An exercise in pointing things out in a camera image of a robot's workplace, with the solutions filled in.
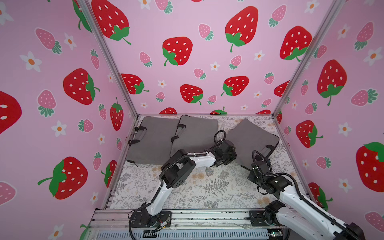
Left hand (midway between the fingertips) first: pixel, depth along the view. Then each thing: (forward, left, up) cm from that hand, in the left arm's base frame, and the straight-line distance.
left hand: (240, 155), depth 92 cm
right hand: (-13, -4, -1) cm, 13 cm away
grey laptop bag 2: (+17, +29, -1) cm, 34 cm away
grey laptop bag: (+11, +59, -2) cm, 60 cm away
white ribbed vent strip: (-41, +35, -6) cm, 54 cm away
